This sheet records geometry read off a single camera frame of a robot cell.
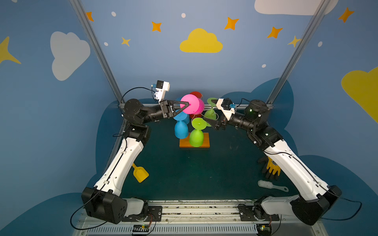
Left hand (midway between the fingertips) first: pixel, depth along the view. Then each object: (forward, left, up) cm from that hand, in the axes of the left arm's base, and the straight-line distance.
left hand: (189, 103), depth 54 cm
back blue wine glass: (+13, +1, -24) cm, 28 cm away
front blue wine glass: (+8, +4, -26) cm, 27 cm away
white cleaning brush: (-14, -46, -48) cm, 68 cm away
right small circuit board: (-35, -39, -53) cm, 75 cm away
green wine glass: (+3, -4, -26) cm, 26 cm away
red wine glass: (+27, -4, -17) cm, 32 cm away
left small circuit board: (-36, +23, -53) cm, 68 cm away
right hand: (+5, -10, -6) cm, 13 cm away
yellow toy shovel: (-9, +29, -49) cm, 58 cm away
